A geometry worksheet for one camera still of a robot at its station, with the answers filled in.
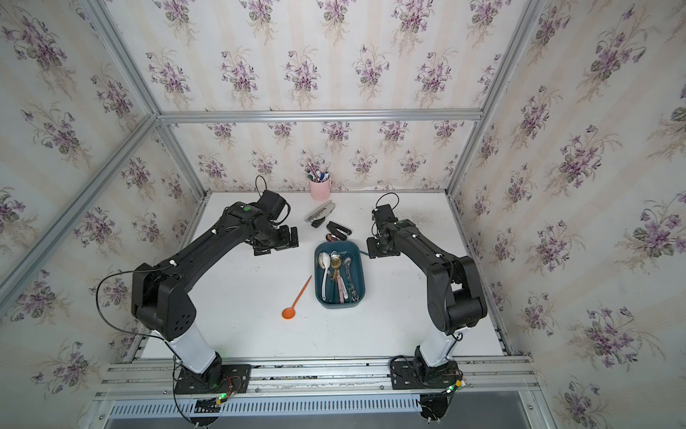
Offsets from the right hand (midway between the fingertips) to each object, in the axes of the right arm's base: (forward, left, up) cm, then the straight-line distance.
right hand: (381, 250), depth 93 cm
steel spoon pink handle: (-13, +14, -5) cm, 20 cm away
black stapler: (+11, +15, -5) cm, 19 cm away
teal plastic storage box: (+1, +10, -3) cm, 11 cm away
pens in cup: (+34, +26, +5) cm, 43 cm away
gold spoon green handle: (-2, +16, -4) cm, 17 cm away
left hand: (-5, +30, +8) cm, 31 cm away
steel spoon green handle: (-14, +10, -5) cm, 18 cm away
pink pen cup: (+32, +25, -2) cm, 40 cm away
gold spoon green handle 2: (-3, +16, -5) cm, 17 cm away
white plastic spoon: (-2, +21, -4) cm, 21 cm away
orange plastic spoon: (-21, +31, -6) cm, 38 cm away
